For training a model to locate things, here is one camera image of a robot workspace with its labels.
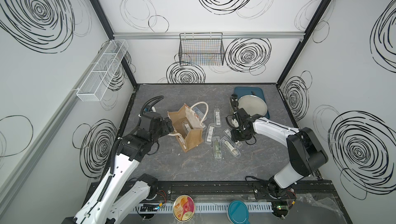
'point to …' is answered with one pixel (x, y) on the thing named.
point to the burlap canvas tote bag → (187, 122)
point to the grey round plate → (253, 105)
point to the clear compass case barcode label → (217, 115)
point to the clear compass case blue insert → (199, 113)
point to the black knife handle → (253, 93)
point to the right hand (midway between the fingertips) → (235, 138)
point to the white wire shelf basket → (95, 85)
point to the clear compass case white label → (210, 133)
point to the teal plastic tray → (242, 91)
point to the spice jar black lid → (234, 96)
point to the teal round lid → (238, 212)
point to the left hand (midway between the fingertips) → (165, 123)
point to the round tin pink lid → (183, 208)
